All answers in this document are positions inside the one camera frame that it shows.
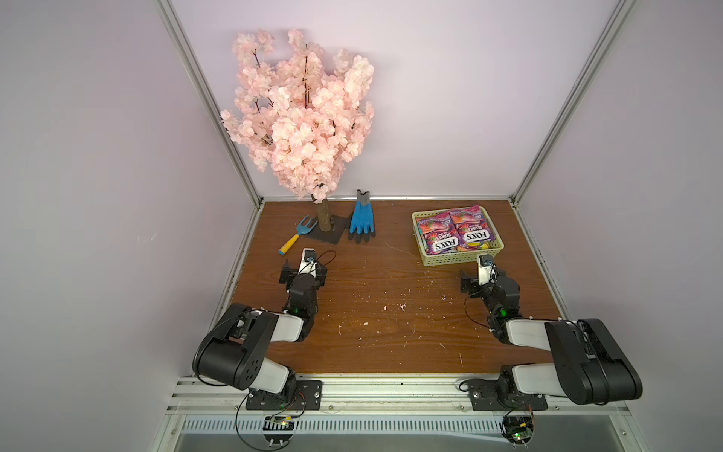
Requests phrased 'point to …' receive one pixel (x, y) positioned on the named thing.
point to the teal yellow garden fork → (303, 228)
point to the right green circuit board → (518, 428)
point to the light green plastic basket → (490, 248)
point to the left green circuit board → (278, 423)
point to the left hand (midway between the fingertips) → (305, 259)
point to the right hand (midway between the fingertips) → (481, 263)
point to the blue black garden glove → (362, 223)
